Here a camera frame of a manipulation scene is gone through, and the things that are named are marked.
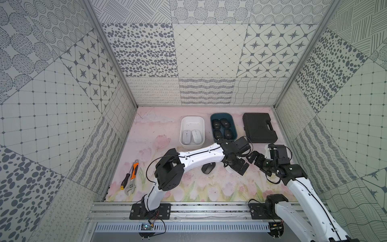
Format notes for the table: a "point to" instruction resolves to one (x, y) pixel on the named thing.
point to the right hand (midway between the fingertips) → (253, 162)
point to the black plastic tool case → (259, 128)
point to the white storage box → (191, 123)
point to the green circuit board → (146, 226)
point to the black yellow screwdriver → (124, 181)
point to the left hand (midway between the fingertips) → (244, 171)
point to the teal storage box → (229, 116)
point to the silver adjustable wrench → (131, 186)
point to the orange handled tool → (135, 165)
